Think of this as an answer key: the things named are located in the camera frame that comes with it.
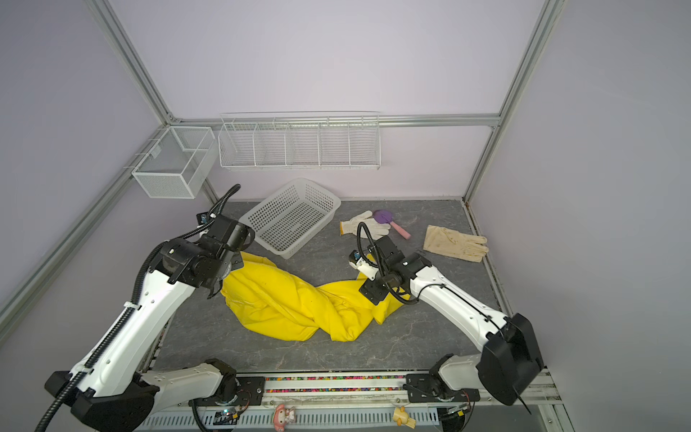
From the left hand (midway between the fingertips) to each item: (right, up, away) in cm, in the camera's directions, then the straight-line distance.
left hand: (222, 259), depth 69 cm
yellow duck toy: (+46, -40, -2) cm, 60 cm away
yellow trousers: (+9, -11, +6) cm, 15 cm away
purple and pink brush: (+47, +12, +45) cm, 66 cm away
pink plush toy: (+15, -41, -1) cm, 43 cm away
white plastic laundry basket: (+6, +11, +46) cm, 48 cm away
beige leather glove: (+72, +2, +37) cm, 81 cm away
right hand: (+40, -8, +14) cm, 44 cm away
